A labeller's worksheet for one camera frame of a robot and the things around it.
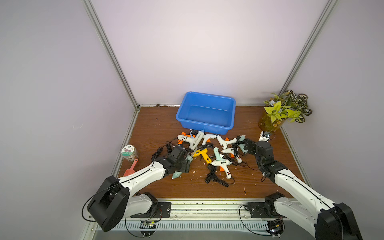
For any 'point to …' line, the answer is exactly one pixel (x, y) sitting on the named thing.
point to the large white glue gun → (194, 141)
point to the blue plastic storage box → (214, 114)
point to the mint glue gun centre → (217, 154)
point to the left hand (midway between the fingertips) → (185, 163)
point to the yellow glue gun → (204, 152)
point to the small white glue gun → (207, 138)
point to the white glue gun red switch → (223, 167)
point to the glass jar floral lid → (129, 152)
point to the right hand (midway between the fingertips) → (256, 139)
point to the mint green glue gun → (177, 174)
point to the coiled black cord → (211, 176)
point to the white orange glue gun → (225, 142)
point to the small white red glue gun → (238, 159)
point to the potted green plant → (278, 108)
